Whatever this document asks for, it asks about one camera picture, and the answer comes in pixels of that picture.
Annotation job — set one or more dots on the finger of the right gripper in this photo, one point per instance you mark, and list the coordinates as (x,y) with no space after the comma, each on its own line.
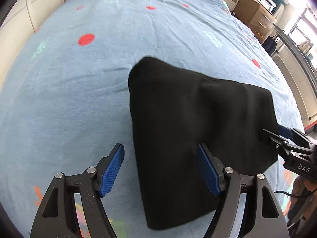
(273,140)
(293,134)

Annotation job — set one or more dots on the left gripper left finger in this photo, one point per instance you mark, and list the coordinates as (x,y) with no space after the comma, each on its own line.
(108,168)

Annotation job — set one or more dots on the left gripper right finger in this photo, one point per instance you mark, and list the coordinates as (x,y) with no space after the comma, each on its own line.
(211,169)

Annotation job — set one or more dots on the black pants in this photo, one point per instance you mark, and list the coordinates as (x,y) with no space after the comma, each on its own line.
(173,111)

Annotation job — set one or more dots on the blue patterned bed sheet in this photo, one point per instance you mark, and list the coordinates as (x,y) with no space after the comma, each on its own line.
(65,100)

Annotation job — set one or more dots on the dark blue bag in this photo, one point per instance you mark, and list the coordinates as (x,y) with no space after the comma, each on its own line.
(270,44)

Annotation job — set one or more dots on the wooden drawer cabinet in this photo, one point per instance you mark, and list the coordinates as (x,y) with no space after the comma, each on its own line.
(256,17)

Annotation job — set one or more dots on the white wardrobe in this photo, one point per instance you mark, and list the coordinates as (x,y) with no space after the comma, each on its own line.
(24,19)

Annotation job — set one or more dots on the metal rail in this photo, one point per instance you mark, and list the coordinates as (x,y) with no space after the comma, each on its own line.
(300,57)

